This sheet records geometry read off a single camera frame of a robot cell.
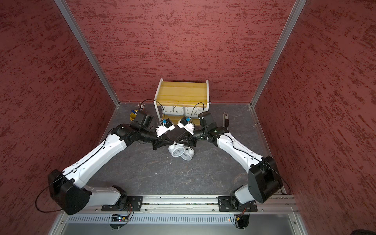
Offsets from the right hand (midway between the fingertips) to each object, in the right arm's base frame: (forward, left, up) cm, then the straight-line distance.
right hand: (178, 142), depth 74 cm
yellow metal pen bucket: (+29, +34, -10) cm, 46 cm away
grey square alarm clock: (+24, +4, -1) cm, 24 cm away
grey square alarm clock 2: (+22, -9, -1) cm, 24 cm away
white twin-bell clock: (-3, +1, -1) cm, 4 cm away
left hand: (-2, +4, +1) cm, 4 cm away
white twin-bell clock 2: (-1, -5, -13) cm, 14 cm away
